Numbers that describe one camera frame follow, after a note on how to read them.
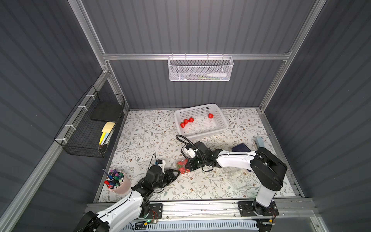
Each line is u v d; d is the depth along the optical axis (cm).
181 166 86
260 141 99
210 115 113
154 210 74
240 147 96
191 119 111
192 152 78
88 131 72
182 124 108
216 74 91
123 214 51
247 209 72
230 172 86
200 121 112
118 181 72
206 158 69
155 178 66
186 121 108
